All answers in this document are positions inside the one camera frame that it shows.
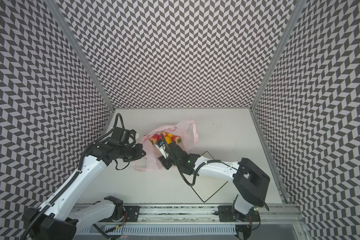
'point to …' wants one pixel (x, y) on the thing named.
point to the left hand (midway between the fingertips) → (146, 155)
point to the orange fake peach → (164, 134)
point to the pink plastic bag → (187, 130)
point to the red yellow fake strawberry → (154, 138)
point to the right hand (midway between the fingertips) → (162, 158)
